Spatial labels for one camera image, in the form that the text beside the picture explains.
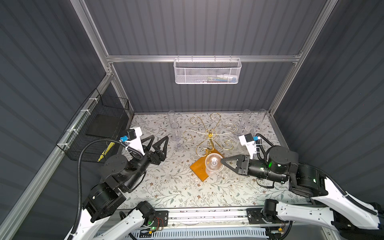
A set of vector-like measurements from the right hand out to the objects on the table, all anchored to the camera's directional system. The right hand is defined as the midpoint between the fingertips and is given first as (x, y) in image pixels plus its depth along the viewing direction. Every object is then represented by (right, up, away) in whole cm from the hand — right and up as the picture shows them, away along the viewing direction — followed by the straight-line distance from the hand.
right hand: (222, 165), depth 51 cm
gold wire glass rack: (-2, +10, +17) cm, 20 cm away
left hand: (-22, +10, +3) cm, 24 cm away
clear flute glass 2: (+30, +21, +66) cm, 76 cm away
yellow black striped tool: (-51, +2, +17) cm, 53 cm away
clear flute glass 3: (+31, +21, +37) cm, 53 cm away
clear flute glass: (-23, +7, +57) cm, 62 cm away
